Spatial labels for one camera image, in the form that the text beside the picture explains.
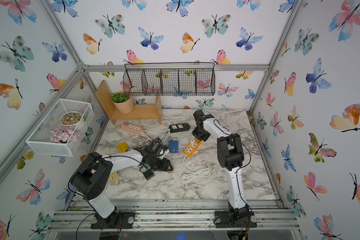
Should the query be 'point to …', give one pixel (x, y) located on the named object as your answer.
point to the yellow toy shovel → (121, 147)
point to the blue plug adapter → (173, 146)
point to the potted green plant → (123, 102)
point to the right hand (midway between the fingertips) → (197, 136)
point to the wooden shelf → (140, 111)
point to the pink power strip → (132, 127)
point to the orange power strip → (191, 149)
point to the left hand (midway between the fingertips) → (171, 167)
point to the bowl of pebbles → (70, 118)
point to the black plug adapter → (148, 174)
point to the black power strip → (180, 127)
